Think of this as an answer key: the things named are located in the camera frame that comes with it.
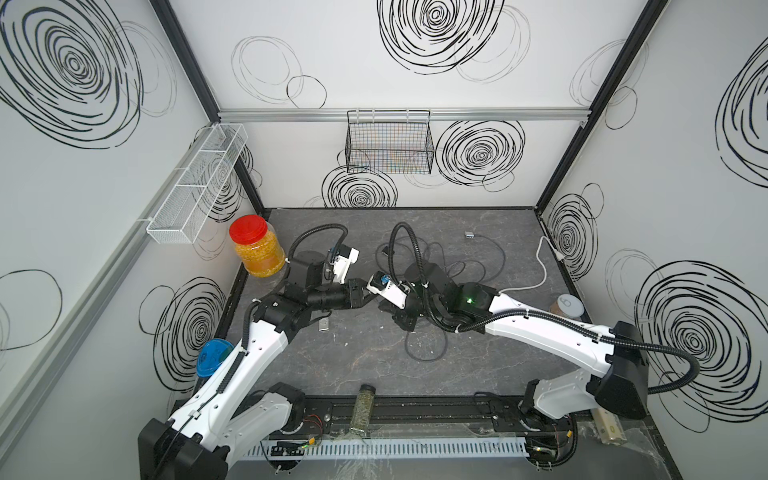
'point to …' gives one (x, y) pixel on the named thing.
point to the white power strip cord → (559, 256)
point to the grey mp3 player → (323, 324)
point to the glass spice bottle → (362, 410)
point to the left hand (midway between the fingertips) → (378, 293)
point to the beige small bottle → (608, 427)
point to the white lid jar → (568, 307)
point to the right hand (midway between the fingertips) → (381, 306)
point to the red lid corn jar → (258, 245)
